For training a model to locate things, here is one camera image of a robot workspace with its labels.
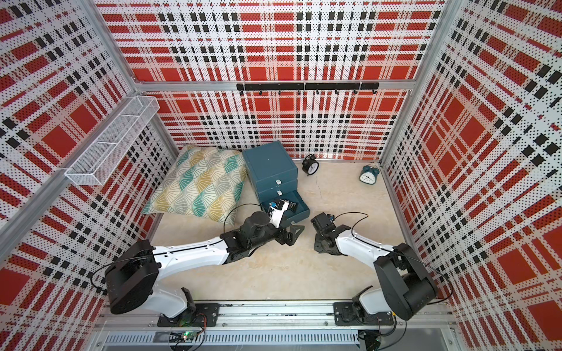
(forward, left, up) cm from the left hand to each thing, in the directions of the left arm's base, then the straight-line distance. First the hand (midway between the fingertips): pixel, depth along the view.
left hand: (297, 222), depth 80 cm
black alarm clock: (+38, -7, -10) cm, 40 cm away
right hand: (-2, -12, -15) cm, 19 cm away
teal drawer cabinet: (+17, +9, +6) cm, 21 cm away
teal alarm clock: (+32, -36, -10) cm, 50 cm away
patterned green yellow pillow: (+20, +41, 0) cm, 45 cm away
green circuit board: (-34, +35, -13) cm, 51 cm away
